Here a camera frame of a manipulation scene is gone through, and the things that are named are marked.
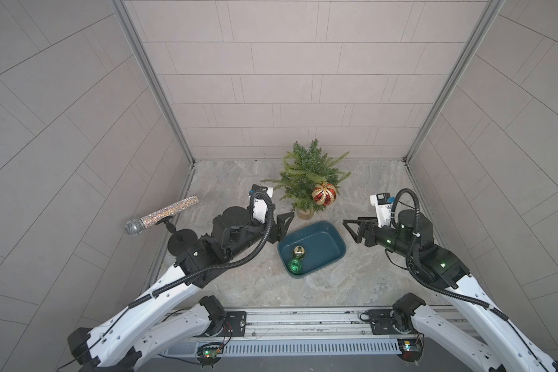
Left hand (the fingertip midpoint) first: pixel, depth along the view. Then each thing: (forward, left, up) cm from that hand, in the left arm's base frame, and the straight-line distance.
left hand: (289, 210), depth 64 cm
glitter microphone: (-2, +44, -6) cm, 45 cm away
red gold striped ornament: (+4, -10, +2) cm, 11 cm away
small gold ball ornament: (-1, -4, -26) cm, 26 cm away
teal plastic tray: (+3, -13, -28) cm, 31 cm away
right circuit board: (-29, -37, -30) cm, 56 cm away
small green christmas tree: (+11, -7, +2) cm, 13 cm away
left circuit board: (-30, +22, -27) cm, 46 cm away
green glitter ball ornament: (-7, -2, -25) cm, 26 cm away
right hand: (0, -18, -6) cm, 19 cm away
